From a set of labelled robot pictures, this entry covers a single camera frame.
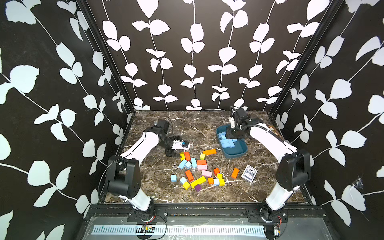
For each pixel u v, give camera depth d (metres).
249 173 0.87
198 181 0.84
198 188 0.82
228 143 1.01
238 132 0.80
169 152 0.77
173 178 0.84
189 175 0.86
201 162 0.91
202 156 0.93
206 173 0.88
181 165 0.90
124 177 0.45
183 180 0.84
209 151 0.98
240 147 0.99
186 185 0.82
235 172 0.88
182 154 0.93
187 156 0.94
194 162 0.91
